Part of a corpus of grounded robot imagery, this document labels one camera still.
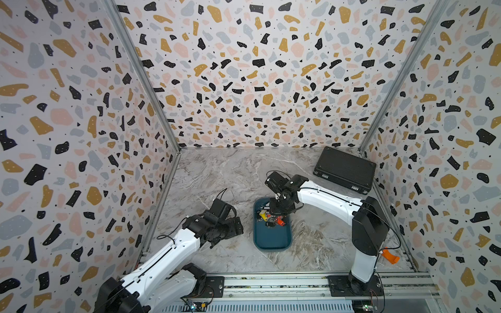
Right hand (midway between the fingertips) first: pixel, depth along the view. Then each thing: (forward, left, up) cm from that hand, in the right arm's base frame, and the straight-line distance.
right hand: (273, 214), depth 84 cm
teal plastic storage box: (-5, 0, -9) cm, 10 cm away
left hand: (-8, +14, +1) cm, 16 cm away
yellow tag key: (+3, +4, -7) cm, 9 cm away
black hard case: (+30, -40, -5) cm, 50 cm away
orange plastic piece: (-14, -49, -9) cm, 52 cm away
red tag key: (+1, -3, -8) cm, 8 cm away
